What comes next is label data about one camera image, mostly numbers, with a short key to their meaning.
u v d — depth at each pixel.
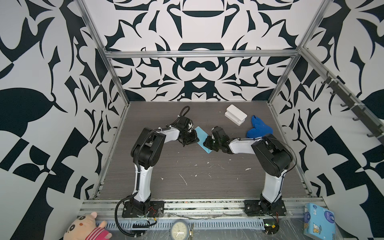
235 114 1.05
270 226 0.71
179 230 0.66
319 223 0.67
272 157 0.51
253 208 0.74
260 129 1.02
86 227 0.64
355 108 0.59
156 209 0.74
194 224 0.71
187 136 0.87
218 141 0.78
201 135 0.96
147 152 0.53
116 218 0.69
